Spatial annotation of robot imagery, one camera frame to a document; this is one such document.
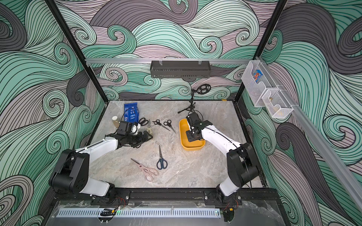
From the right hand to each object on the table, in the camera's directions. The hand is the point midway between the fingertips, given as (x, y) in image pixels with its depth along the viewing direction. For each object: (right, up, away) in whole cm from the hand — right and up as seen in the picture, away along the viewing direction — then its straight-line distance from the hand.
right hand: (195, 135), depth 89 cm
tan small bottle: (-55, +8, +9) cm, 57 cm away
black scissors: (-38, +8, +18) cm, 43 cm away
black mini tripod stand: (+6, +31, +5) cm, 32 cm away
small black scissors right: (-18, +6, +18) cm, 26 cm away
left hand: (-30, -1, 0) cm, 30 cm away
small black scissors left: (-27, +7, +18) cm, 33 cm away
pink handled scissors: (-29, -20, -7) cm, 36 cm away
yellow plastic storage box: (-6, +4, +14) cm, 16 cm away
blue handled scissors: (-21, -17, -3) cm, 27 cm away
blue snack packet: (-47, +15, +18) cm, 53 cm away
